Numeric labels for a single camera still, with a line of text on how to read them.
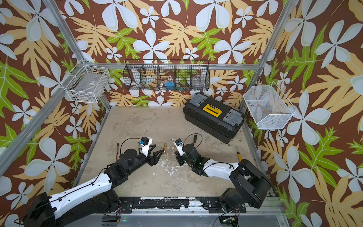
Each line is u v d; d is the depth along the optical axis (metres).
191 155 0.66
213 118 0.91
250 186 0.43
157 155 0.69
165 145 0.94
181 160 0.77
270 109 0.83
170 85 0.94
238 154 0.93
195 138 0.96
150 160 0.67
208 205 0.75
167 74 0.97
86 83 0.86
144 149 0.66
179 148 0.76
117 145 0.98
